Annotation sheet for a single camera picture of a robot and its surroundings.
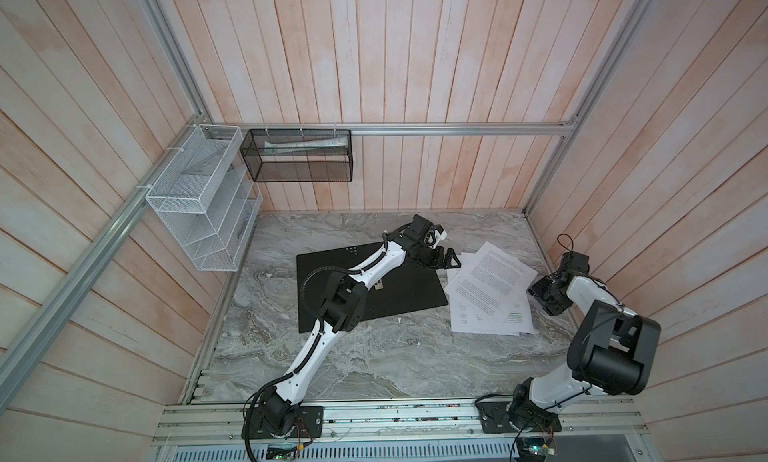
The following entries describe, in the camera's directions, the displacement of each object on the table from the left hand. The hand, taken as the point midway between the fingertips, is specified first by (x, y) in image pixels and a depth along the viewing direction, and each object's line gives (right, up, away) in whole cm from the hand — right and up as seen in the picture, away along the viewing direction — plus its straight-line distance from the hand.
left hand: (450, 269), depth 95 cm
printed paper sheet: (+15, -5, +4) cm, 16 cm away
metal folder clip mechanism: (-23, -6, +6) cm, 25 cm away
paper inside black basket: (-48, +39, -4) cm, 62 cm away
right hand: (+27, -8, -2) cm, 28 cm away
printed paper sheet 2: (+8, +2, +13) cm, 16 cm away
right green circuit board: (+15, -41, -24) cm, 50 cm away
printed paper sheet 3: (+5, -15, -3) cm, 16 cm away
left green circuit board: (-48, -42, -24) cm, 69 cm away
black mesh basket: (-52, +40, +10) cm, 67 cm away
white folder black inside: (-13, -6, +4) cm, 15 cm away
